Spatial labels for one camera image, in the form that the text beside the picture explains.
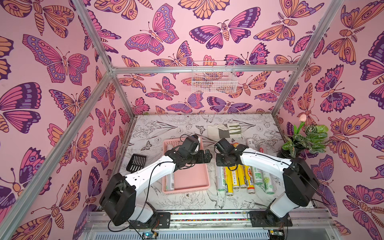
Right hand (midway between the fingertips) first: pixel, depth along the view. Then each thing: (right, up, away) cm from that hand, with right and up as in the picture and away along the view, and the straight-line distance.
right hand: (216, 163), depth 87 cm
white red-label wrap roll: (+31, +7, +7) cm, 32 cm away
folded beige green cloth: (+9, +18, +22) cm, 30 cm away
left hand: (-5, +5, -6) cm, 10 cm away
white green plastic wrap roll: (+2, -10, -6) cm, 12 cm away
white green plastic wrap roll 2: (+24, +10, +10) cm, 28 cm away
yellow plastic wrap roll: (+6, -9, -4) cm, 11 cm away
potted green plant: (+45, +16, -13) cm, 49 cm away
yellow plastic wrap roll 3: (+15, -7, -2) cm, 17 cm away
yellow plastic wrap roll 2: (+11, -5, -1) cm, 12 cm away
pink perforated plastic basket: (-18, -9, -2) cm, 21 cm away
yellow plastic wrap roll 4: (+18, -8, -4) cm, 21 cm away
